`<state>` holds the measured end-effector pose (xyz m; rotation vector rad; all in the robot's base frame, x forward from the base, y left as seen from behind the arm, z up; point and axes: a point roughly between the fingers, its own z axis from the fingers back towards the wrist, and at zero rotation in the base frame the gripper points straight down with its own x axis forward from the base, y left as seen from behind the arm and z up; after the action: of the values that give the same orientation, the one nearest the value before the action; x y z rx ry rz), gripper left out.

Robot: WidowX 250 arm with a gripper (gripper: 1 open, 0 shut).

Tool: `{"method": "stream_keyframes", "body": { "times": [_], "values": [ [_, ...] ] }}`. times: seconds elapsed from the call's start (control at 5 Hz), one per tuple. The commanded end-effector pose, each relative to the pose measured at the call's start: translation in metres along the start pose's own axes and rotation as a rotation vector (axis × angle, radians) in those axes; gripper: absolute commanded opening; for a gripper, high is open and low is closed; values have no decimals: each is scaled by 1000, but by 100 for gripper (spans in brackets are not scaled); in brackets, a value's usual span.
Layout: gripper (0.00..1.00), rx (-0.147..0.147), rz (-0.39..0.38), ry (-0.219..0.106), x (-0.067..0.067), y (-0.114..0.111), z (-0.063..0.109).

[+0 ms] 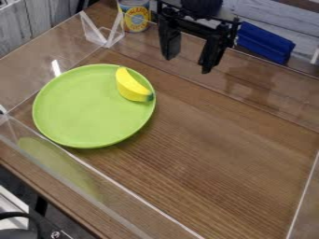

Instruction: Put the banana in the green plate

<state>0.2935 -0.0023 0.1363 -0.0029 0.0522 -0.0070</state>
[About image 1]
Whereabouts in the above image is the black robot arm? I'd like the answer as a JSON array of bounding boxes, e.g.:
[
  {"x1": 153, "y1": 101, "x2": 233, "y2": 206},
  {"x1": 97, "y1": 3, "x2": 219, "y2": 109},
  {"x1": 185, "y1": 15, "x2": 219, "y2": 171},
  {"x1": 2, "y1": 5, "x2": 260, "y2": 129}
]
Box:
[{"x1": 157, "y1": 0, "x2": 240, "y2": 74}]

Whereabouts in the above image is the clear acrylic enclosure wall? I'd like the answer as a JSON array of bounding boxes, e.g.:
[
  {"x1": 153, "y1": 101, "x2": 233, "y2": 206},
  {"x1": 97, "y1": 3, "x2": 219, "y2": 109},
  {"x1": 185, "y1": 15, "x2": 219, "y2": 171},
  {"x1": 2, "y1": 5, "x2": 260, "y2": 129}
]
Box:
[{"x1": 0, "y1": 5, "x2": 319, "y2": 239}]

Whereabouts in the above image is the yellow blue labelled can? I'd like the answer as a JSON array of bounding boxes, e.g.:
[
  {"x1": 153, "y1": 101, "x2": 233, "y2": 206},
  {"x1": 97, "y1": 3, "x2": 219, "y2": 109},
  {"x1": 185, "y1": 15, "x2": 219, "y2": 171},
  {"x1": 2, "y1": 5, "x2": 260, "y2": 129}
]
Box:
[{"x1": 117, "y1": 0, "x2": 151, "y2": 33}]

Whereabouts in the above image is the black cable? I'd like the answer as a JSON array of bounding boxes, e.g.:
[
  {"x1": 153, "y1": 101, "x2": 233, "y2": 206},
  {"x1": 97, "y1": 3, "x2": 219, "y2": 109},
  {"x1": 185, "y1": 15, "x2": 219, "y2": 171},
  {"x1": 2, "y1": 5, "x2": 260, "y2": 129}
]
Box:
[{"x1": 0, "y1": 211, "x2": 42, "y2": 239}]

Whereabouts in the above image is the yellow toy banana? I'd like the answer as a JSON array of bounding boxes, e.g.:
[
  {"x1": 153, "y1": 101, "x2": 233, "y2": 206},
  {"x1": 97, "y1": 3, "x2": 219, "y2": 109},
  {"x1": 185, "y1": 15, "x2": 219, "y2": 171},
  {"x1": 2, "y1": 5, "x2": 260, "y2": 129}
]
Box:
[{"x1": 115, "y1": 66, "x2": 155, "y2": 102}]

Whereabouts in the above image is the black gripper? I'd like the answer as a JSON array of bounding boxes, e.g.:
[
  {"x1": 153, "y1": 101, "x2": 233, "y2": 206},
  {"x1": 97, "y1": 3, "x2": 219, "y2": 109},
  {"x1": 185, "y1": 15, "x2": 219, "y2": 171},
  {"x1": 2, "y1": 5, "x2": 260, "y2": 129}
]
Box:
[{"x1": 156, "y1": 0, "x2": 240, "y2": 74}]

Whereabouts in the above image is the clear acrylic corner bracket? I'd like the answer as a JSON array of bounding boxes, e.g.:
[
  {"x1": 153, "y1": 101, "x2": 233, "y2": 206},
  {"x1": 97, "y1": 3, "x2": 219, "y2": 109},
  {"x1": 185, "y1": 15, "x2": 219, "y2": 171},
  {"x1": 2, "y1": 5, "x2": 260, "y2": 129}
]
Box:
[{"x1": 80, "y1": 11, "x2": 124, "y2": 49}]

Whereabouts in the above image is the green round plate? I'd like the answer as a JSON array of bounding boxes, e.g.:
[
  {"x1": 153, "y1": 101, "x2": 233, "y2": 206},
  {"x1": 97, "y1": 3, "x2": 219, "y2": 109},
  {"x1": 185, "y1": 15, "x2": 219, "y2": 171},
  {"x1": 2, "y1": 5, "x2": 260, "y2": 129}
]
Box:
[{"x1": 32, "y1": 63, "x2": 156, "y2": 148}]

